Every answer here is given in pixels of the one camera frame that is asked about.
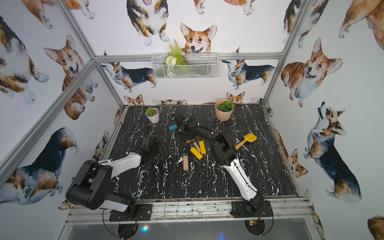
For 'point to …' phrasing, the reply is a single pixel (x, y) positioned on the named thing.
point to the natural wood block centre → (197, 146)
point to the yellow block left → (197, 154)
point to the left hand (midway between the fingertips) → (162, 142)
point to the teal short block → (173, 127)
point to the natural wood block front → (185, 163)
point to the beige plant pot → (221, 115)
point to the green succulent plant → (226, 106)
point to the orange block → (188, 141)
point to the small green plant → (149, 112)
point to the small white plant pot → (155, 118)
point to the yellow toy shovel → (249, 137)
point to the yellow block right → (202, 147)
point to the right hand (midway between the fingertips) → (184, 138)
